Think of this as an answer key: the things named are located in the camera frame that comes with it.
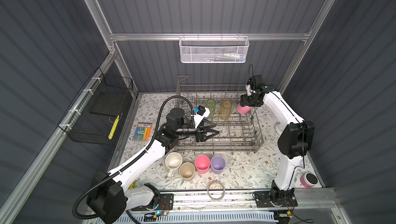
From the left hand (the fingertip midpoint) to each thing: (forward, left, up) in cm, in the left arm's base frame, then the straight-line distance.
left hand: (217, 128), depth 67 cm
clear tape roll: (-18, -3, -28) cm, 33 cm away
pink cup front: (+22, -20, -15) cm, 33 cm away
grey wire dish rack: (+18, -19, -28) cm, 39 cm away
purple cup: (-6, -2, -27) cm, 28 cm away
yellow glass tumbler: (+26, -10, -19) cm, 34 cm away
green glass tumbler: (+25, 0, -13) cm, 28 cm away
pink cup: (-5, +6, -27) cm, 28 cm away
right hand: (+24, -23, -11) cm, 35 cm away
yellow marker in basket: (+4, +47, -1) cm, 47 cm away
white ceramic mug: (-3, +23, -27) cm, 35 cm away
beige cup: (-9, +15, -26) cm, 32 cm away
